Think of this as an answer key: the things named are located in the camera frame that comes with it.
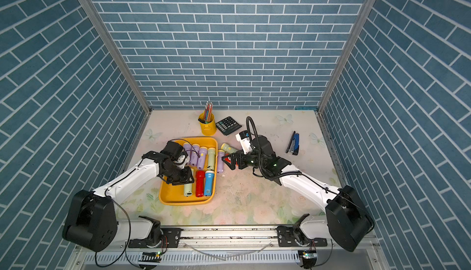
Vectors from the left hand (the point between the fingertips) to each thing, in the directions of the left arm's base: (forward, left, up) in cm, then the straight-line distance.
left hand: (194, 181), depth 83 cm
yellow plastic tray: (-6, +8, -1) cm, 10 cm away
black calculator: (+37, -13, -4) cm, 39 cm away
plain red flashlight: (+3, -1, -3) cm, 5 cm away
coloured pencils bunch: (+37, -3, +10) cm, 39 cm away
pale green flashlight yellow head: (+16, -5, -3) cm, 17 cm away
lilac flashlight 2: (+16, -11, -2) cm, 19 cm away
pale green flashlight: (-4, +2, 0) cm, 5 cm away
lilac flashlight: (+15, +3, -1) cm, 15 cm away
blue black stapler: (+22, -51, -3) cm, 55 cm away
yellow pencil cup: (+32, -2, 0) cm, 32 cm away
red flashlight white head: (+3, -16, +15) cm, 22 cm away
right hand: (+6, -17, +12) cm, 22 cm away
